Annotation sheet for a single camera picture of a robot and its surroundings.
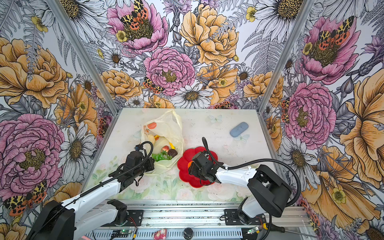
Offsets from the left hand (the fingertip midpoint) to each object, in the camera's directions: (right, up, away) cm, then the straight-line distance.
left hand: (154, 164), depth 88 cm
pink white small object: (+9, -26, -20) cm, 34 cm away
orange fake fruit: (+21, 0, -1) cm, 21 cm away
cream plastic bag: (+5, +17, +7) cm, 19 cm away
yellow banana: (+9, +10, +8) cm, 16 cm away
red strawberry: (+5, +8, +9) cm, 13 cm away
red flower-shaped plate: (+17, -6, +2) cm, 18 cm away
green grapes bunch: (+4, +4, +6) cm, 8 cm away
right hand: (+22, -6, -2) cm, 23 cm away
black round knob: (+21, -22, -25) cm, 39 cm away
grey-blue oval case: (+55, +20, +21) cm, 62 cm away
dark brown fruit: (+10, +6, +6) cm, 13 cm away
